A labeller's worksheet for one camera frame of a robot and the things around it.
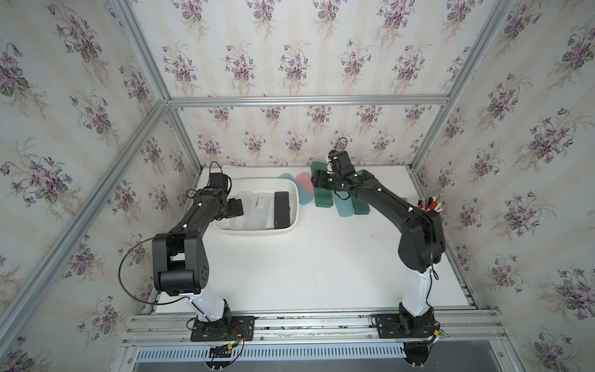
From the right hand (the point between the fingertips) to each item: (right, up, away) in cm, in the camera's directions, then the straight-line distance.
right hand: (321, 180), depth 91 cm
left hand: (-37, -13, 0) cm, 40 cm away
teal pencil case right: (+13, -11, +18) cm, 25 cm away
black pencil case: (-17, -13, +11) cm, 24 cm away
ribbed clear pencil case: (-32, -17, +8) cm, 37 cm away
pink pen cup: (+47, -12, -1) cm, 48 cm away
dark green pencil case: (0, -6, -4) cm, 8 cm away
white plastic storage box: (-27, -2, +20) cm, 33 cm away
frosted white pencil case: (-26, -13, +11) cm, 31 cm away
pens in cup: (+45, -9, +1) cm, 46 cm away
